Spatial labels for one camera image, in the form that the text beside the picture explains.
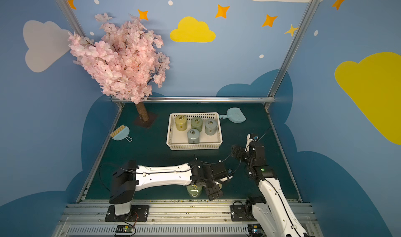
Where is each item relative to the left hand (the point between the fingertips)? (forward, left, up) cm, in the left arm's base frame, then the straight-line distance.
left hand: (217, 182), depth 76 cm
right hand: (+17, -14, +5) cm, 23 cm away
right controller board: (-19, -19, -11) cm, 28 cm away
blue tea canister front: (+28, +14, -2) cm, 31 cm away
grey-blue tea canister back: (+35, +2, -2) cm, 35 cm away
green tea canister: (+37, +12, -1) cm, 39 cm away
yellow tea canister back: (+38, +22, -2) cm, 44 cm away
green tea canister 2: (-4, +11, 0) cm, 12 cm away
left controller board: (-20, +43, -10) cm, 49 cm away
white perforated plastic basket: (+29, +24, -9) cm, 38 cm away
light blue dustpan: (+52, -16, -9) cm, 55 cm away
